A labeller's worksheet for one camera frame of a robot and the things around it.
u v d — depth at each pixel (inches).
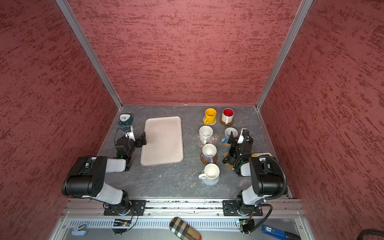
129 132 31.4
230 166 34.7
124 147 27.7
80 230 26.3
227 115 41.1
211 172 32.7
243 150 26.3
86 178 17.9
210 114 42.2
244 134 29.3
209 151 35.7
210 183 32.3
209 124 42.4
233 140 32.6
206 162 35.0
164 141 38.8
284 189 16.6
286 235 25.2
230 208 29.1
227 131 36.7
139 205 29.7
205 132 39.3
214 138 39.8
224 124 42.3
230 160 34.4
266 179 18.0
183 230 25.8
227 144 38.3
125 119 41.9
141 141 33.4
